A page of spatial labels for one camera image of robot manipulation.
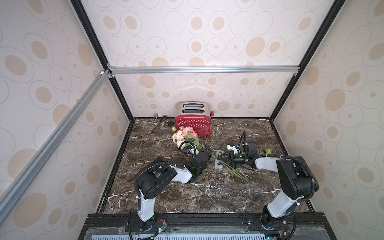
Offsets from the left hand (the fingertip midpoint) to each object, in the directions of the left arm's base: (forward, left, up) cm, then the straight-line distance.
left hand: (217, 147), depth 87 cm
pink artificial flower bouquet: (+6, +19, +2) cm, 20 cm away
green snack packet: (+5, -36, -12) cm, 38 cm away
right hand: (-6, -4, -5) cm, 8 cm away
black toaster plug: (+30, +32, -12) cm, 46 cm away
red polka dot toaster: (+24, +14, +4) cm, 28 cm away
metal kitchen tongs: (+34, +39, -12) cm, 53 cm away
